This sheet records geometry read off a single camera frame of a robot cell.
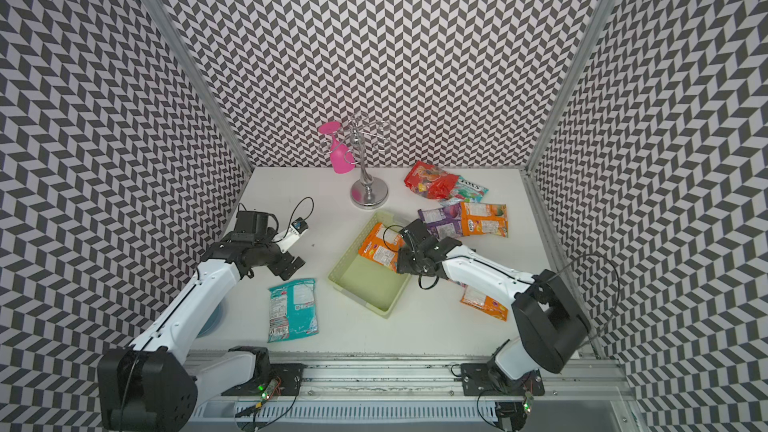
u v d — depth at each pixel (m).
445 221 1.01
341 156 1.02
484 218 1.01
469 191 1.09
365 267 0.92
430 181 1.08
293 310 0.82
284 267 0.74
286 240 0.72
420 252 0.63
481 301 0.84
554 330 0.43
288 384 0.72
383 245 0.95
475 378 0.74
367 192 1.11
